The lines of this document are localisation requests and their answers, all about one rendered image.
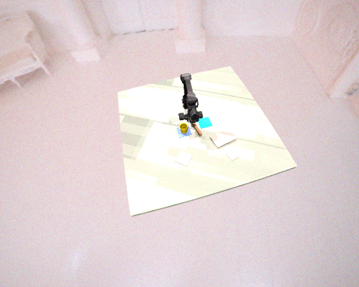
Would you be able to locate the tan rectangular bar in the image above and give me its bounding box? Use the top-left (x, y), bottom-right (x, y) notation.
top-left (191, 123), bottom-right (202, 137)

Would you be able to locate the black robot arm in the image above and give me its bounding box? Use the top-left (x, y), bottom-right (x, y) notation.
top-left (180, 73), bottom-right (200, 123)

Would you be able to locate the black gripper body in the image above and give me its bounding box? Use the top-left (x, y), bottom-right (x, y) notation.
top-left (179, 110), bottom-right (204, 120)

